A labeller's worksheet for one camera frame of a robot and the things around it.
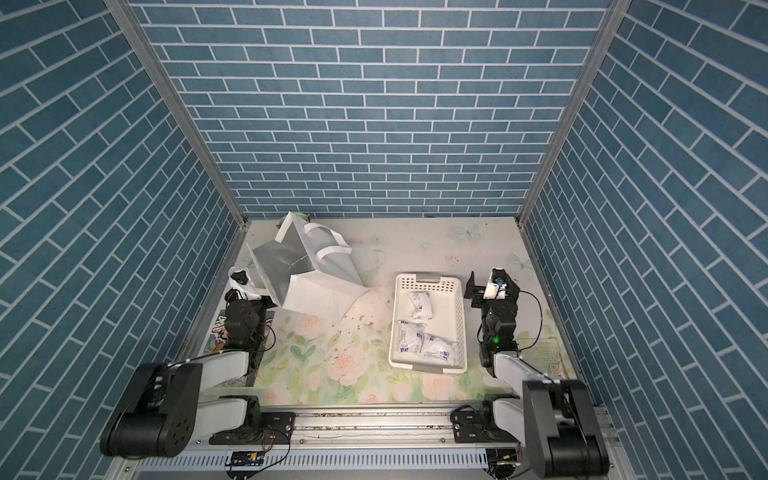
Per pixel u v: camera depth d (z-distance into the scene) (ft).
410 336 2.84
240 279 2.35
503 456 2.32
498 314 2.11
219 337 2.91
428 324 2.99
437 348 2.77
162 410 1.37
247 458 2.36
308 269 3.34
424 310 2.99
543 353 2.85
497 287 2.32
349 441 2.42
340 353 2.83
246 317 2.15
